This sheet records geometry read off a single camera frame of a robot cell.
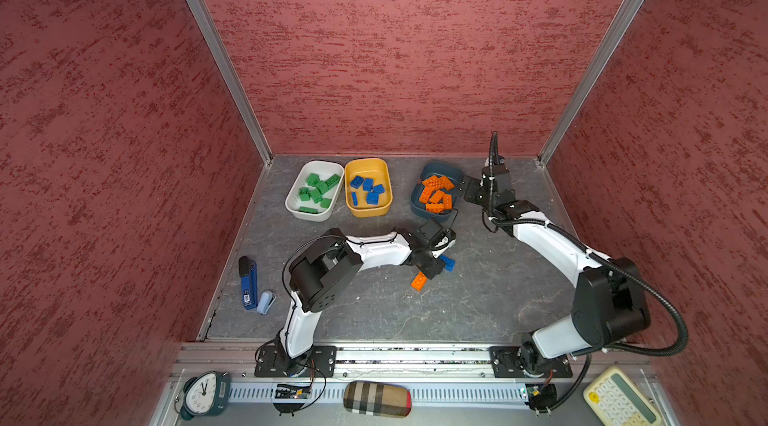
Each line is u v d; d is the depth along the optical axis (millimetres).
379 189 1102
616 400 679
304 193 1045
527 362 669
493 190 666
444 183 1125
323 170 1120
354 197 1051
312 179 1102
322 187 1069
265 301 807
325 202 1045
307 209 1031
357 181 1100
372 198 1065
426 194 1065
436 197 1067
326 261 551
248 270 868
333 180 1104
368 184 1109
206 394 660
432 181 1106
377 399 667
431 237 728
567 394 695
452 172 1139
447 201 1061
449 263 907
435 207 1033
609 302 429
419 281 874
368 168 1183
